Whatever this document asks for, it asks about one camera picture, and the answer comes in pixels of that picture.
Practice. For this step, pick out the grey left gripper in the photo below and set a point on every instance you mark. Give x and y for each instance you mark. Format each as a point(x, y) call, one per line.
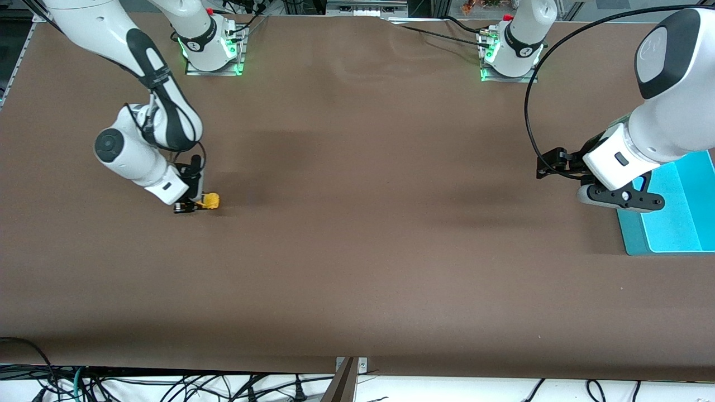
point(587, 147)

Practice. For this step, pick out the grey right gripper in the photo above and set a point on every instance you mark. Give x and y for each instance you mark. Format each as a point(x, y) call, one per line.
point(194, 180)

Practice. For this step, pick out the yellow toy beetle car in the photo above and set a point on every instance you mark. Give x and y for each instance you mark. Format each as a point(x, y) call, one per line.
point(211, 201)

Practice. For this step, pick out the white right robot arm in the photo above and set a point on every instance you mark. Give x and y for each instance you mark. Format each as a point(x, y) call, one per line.
point(128, 153)

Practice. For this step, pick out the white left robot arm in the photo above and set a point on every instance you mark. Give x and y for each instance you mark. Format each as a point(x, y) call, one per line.
point(670, 134)

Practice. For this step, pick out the turquoise plastic bin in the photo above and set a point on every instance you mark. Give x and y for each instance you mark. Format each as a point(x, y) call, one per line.
point(676, 218)

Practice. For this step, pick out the brown table cover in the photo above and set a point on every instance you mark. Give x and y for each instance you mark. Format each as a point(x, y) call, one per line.
point(357, 234)

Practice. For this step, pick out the orange background object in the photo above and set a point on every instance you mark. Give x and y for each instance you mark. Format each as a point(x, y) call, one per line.
point(480, 5)

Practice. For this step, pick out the grey metal connector box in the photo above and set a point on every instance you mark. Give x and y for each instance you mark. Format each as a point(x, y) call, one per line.
point(366, 6)

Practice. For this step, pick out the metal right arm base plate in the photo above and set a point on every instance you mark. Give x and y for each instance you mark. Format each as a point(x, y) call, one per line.
point(237, 53)

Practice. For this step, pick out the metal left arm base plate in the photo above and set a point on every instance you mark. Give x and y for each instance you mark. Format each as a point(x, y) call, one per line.
point(486, 75)

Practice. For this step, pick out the aluminium frame rail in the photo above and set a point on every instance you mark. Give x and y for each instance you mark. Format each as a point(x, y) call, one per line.
point(17, 61)

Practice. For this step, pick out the metal table bracket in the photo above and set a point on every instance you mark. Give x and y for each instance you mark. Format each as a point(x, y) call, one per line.
point(349, 379)

